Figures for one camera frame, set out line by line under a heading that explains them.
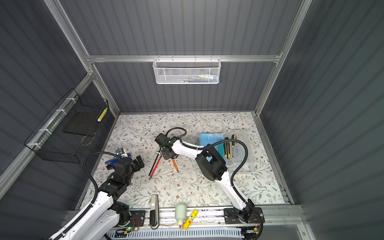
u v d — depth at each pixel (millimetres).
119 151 707
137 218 722
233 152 854
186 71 1238
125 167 621
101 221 568
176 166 912
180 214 687
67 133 728
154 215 706
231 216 728
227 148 901
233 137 911
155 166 912
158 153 963
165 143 765
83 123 781
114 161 914
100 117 804
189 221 708
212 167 578
